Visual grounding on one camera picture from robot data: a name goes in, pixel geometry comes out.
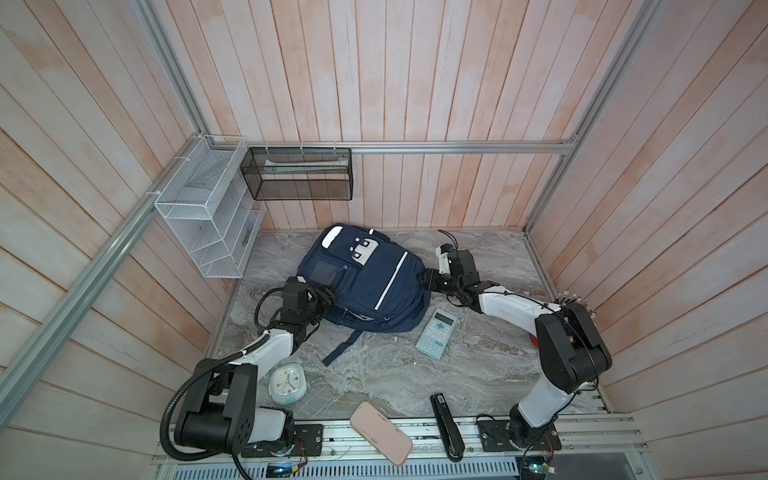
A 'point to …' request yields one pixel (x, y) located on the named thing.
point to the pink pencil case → (381, 432)
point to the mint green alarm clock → (287, 383)
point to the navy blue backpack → (378, 284)
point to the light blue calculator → (437, 333)
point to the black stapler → (452, 437)
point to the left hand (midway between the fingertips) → (336, 297)
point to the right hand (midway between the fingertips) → (421, 275)
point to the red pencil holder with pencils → (564, 299)
